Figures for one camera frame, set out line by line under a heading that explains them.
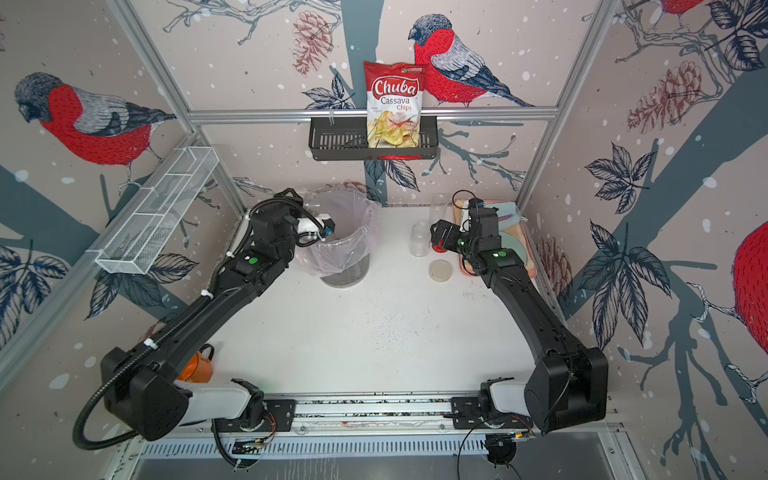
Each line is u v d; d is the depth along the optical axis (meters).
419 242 1.04
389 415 0.74
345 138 0.95
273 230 0.55
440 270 1.01
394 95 0.84
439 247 1.06
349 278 0.94
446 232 0.73
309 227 0.68
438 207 1.10
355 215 0.92
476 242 0.61
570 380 0.39
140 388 0.38
